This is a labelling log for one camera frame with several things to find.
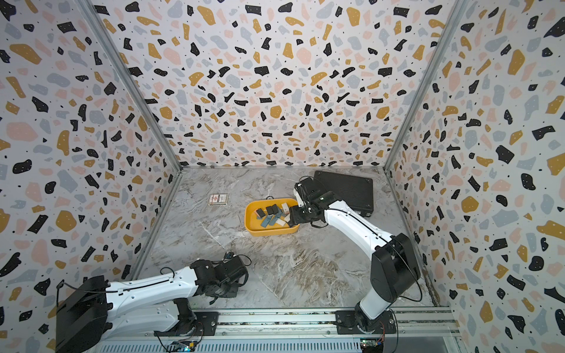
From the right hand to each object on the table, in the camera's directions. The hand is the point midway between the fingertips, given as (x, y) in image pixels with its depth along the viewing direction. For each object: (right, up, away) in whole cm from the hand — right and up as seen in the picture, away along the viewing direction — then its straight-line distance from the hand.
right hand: (297, 215), depth 86 cm
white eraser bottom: (-5, +2, +15) cm, 16 cm away
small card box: (-38, +5, +20) cm, 44 cm away
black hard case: (+30, +8, +25) cm, 40 cm away
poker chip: (-14, +6, +24) cm, 28 cm away
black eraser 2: (-12, +1, +17) cm, 20 cm away
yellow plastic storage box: (-20, -4, +15) cm, 25 cm away
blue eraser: (-15, -5, +15) cm, 21 cm away
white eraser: (-8, -5, +14) cm, 17 cm away
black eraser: (-16, -1, +14) cm, 22 cm away
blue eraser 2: (-10, -3, +14) cm, 18 cm away
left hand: (-22, -27, -5) cm, 35 cm away
